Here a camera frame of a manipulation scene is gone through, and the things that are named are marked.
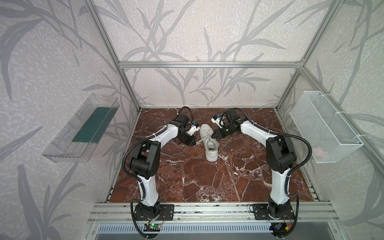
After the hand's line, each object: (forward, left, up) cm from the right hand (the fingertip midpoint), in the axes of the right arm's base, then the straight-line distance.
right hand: (213, 131), depth 94 cm
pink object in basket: (-20, -49, +12) cm, 54 cm away
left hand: (-4, +11, -2) cm, 12 cm away
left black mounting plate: (-43, +25, -8) cm, 51 cm away
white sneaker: (-8, +2, -2) cm, 8 cm away
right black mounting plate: (-43, -22, -8) cm, 49 cm away
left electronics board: (-49, +31, -9) cm, 59 cm away
